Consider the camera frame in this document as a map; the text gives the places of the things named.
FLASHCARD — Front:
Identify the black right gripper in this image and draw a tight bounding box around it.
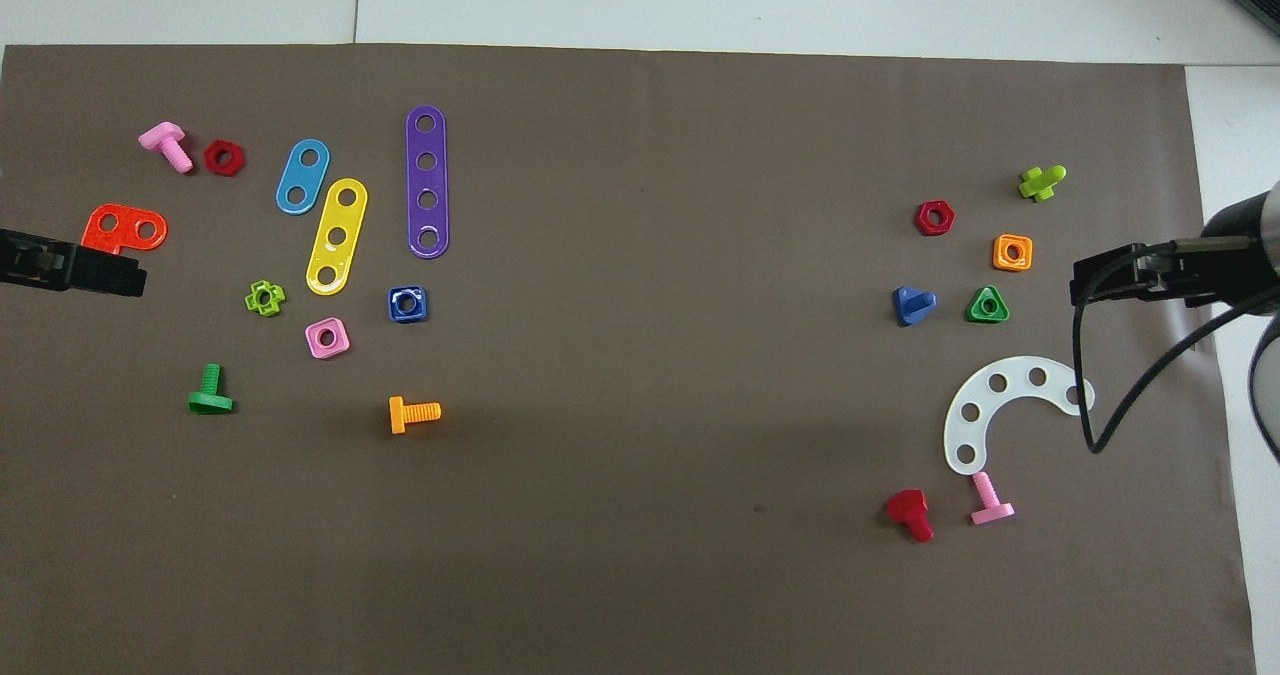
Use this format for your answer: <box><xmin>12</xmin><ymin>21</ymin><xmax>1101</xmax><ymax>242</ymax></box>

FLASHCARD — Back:
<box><xmin>1070</xmin><ymin>237</ymin><xmax>1280</xmax><ymax>308</ymax></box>

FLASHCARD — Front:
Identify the red plastic screw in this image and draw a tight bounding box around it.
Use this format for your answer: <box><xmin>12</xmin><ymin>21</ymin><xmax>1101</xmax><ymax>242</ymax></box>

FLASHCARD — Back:
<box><xmin>885</xmin><ymin>488</ymin><xmax>936</xmax><ymax>544</ymax></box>

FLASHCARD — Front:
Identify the blue triangular-head plastic screw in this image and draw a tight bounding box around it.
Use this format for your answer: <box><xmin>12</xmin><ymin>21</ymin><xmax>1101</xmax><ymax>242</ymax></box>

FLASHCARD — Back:
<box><xmin>892</xmin><ymin>286</ymin><xmax>939</xmax><ymax>328</ymax></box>

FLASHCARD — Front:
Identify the dark green plastic screw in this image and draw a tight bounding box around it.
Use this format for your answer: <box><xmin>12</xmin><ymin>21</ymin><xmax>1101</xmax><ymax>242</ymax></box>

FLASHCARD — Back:
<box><xmin>187</xmin><ymin>362</ymin><xmax>236</xmax><ymax>416</ymax></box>

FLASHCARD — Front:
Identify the pink plastic screw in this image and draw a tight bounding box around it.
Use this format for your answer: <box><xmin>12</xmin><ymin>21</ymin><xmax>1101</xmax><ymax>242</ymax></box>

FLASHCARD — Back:
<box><xmin>969</xmin><ymin>471</ymin><xmax>1016</xmax><ymax>527</ymax></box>
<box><xmin>138</xmin><ymin>121</ymin><xmax>195</xmax><ymax>175</ymax></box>

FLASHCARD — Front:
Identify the brown table mat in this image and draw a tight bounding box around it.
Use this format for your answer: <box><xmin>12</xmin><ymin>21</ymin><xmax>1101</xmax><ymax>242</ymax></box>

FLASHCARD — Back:
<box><xmin>0</xmin><ymin>43</ymin><xmax>1256</xmax><ymax>675</ymax></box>

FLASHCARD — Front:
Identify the yellow three-hole plastic plate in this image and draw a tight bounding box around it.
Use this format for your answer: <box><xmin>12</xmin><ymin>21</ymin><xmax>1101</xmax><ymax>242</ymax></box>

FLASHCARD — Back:
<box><xmin>305</xmin><ymin>177</ymin><xmax>369</xmax><ymax>297</ymax></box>

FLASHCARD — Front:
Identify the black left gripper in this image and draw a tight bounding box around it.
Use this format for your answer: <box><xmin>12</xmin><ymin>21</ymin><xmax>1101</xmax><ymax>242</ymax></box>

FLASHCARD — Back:
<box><xmin>0</xmin><ymin>228</ymin><xmax>148</xmax><ymax>298</ymax></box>

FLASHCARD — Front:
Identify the lime green cross-head screw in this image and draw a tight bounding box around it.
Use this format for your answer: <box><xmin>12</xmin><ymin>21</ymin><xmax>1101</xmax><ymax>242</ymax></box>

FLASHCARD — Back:
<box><xmin>1018</xmin><ymin>164</ymin><xmax>1068</xmax><ymax>203</ymax></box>

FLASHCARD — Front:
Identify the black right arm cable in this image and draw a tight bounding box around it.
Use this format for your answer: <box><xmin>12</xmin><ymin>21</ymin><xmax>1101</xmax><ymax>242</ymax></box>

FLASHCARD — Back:
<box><xmin>1070</xmin><ymin>245</ymin><xmax>1280</xmax><ymax>454</ymax></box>

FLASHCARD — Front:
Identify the pink square plastic nut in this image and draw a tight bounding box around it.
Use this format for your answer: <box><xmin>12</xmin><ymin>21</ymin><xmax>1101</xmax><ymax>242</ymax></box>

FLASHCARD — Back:
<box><xmin>305</xmin><ymin>317</ymin><xmax>352</xmax><ymax>360</ymax></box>

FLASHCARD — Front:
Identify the orange plastic screw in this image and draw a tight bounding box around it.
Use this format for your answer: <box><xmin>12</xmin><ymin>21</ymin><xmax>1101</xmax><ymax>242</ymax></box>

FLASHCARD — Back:
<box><xmin>388</xmin><ymin>395</ymin><xmax>442</xmax><ymax>436</ymax></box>

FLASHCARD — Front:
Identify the purple four-hole plastic plate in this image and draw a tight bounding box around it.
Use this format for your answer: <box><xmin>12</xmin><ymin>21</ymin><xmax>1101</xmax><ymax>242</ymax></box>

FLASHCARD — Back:
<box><xmin>405</xmin><ymin>105</ymin><xmax>451</xmax><ymax>259</ymax></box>

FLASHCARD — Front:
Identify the white curved five-hole plate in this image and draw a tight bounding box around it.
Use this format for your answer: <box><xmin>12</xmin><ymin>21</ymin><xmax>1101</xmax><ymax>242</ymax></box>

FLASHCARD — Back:
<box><xmin>943</xmin><ymin>356</ymin><xmax>1097</xmax><ymax>477</ymax></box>

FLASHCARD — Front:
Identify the green triangular plastic nut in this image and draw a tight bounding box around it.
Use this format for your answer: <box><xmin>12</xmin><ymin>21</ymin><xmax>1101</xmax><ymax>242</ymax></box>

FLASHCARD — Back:
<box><xmin>966</xmin><ymin>285</ymin><xmax>1011</xmax><ymax>324</ymax></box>

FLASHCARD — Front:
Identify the blue two-hole plastic plate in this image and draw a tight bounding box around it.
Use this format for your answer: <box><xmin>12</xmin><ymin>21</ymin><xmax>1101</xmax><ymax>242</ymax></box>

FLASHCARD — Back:
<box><xmin>275</xmin><ymin>138</ymin><xmax>331</xmax><ymax>216</ymax></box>

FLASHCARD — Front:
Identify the orange-red heart-shaped plastic plate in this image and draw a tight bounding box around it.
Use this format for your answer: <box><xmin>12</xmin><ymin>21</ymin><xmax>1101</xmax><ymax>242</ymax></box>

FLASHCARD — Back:
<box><xmin>80</xmin><ymin>203</ymin><xmax>169</xmax><ymax>256</ymax></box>

